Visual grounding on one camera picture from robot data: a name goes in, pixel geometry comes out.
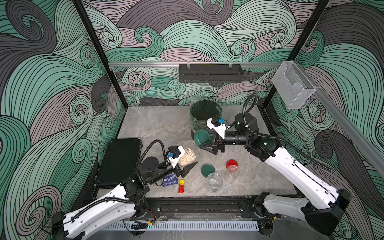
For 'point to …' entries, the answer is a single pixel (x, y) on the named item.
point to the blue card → (170, 180)
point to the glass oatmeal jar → (214, 181)
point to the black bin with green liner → (201, 111)
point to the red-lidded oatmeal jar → (232, 171)
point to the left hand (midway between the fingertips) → (190, 151)
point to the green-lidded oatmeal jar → (192, 152)
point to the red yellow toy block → (181, 187)
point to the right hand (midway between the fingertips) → (200, 138)
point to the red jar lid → (231, 162)
